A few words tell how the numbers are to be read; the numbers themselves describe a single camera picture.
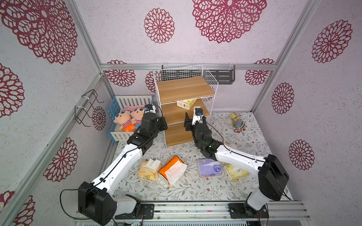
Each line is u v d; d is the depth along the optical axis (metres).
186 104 0.85
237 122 1.08
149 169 0.83
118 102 1.07
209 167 0.84
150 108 0.65
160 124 0.57
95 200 0.39
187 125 0.69
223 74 0.95
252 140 1.03
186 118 0.69
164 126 0.68
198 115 0.63
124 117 0.99
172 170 0.82
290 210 0.75
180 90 0.75
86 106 0.78
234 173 0.82
